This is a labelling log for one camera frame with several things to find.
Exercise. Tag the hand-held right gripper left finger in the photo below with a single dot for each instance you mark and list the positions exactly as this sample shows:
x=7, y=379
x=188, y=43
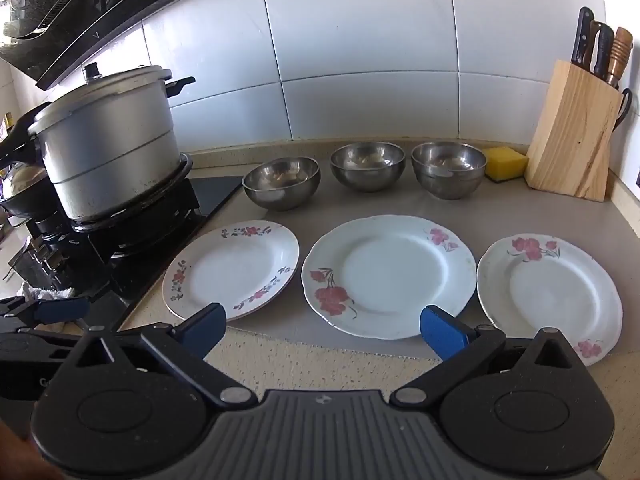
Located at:
x=207, y=327

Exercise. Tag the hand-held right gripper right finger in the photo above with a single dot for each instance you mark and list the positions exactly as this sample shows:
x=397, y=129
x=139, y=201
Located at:
x=442, y=332

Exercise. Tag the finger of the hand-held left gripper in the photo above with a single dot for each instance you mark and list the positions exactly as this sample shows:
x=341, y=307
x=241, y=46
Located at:
x=60, y=309

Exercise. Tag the white plate small floral rim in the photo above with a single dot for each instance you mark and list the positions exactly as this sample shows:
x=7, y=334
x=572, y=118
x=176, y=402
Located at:
x=227, y=270

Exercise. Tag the large white plate pink flowers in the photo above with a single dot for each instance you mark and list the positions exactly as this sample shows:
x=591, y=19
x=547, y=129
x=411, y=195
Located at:
x=390, y=272

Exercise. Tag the white scalloped plate pink flowers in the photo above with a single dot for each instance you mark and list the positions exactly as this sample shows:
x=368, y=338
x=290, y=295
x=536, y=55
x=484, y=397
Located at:
x=550, y=292

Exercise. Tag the stainless steel bowl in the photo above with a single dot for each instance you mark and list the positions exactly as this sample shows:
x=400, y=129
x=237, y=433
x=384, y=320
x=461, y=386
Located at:
x=280, y=185
x=448, y=172
x=367, y=167

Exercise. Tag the person's left forearm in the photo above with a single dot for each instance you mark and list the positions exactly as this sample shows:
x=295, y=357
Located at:
x=17, y=455

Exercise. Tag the white cloth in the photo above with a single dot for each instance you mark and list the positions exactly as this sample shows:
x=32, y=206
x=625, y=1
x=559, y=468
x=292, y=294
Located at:
x=45, y=292

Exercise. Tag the black gas stove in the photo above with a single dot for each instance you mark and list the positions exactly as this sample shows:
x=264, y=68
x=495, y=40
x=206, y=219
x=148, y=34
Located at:
x=140, y=250

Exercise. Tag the black pan with glass lid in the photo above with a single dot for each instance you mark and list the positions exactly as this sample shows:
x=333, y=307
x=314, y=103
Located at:
x=22, y=182

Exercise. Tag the aluminium pressure cooker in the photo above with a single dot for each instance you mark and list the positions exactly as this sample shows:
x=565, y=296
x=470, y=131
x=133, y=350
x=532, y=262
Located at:
x=110, y=145

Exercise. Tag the yellow sponge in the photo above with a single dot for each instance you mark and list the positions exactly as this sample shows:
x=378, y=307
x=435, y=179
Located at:
x=505, y=164

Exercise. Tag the wooden knife block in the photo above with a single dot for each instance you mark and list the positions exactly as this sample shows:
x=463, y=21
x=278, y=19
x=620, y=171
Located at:
x=570, y=135

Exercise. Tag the black range hood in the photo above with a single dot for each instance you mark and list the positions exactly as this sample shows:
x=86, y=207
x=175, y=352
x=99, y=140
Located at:
x=75, y=5

